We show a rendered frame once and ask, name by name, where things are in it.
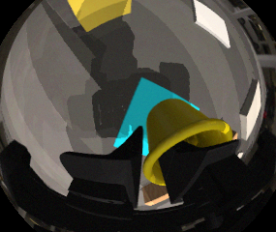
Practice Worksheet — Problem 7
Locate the beige flat block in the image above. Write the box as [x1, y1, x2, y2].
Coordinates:
[239, 78, 261, 142]

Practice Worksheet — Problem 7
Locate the white flat block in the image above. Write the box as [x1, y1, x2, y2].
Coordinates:
[236, 152, 243, 159]

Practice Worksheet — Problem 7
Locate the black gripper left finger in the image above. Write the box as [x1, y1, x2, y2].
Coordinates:
[60, 125, 142, 209]

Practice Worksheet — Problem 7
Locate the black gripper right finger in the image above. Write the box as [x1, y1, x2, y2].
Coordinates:
[158, 139, 241, 205]

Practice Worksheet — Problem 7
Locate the yellow cup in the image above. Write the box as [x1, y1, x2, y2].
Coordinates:
[142, 98, 233, 186]

